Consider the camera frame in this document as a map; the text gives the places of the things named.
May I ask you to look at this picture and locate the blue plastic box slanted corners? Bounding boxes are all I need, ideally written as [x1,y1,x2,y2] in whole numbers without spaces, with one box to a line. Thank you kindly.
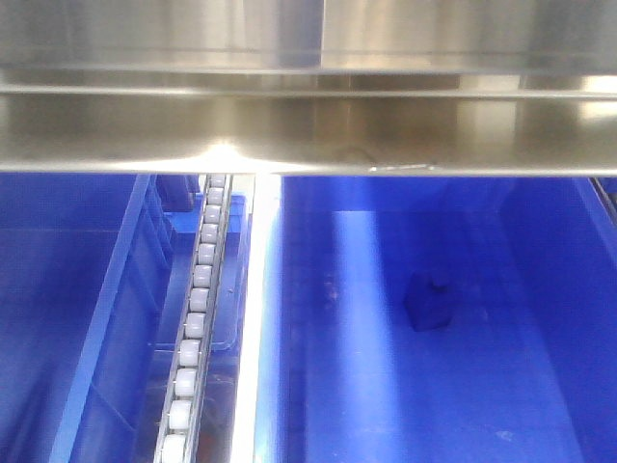
[403,272,457,333]

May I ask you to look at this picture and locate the blue plastic bin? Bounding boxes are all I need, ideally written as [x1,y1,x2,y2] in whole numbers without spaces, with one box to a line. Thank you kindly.
[255,176,617,463]
[148,190,255,356]
[0,173,175,463]

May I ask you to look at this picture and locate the steel rack with roller tracks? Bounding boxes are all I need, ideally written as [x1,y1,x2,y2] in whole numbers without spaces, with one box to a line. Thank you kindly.
[0,0,617,463]

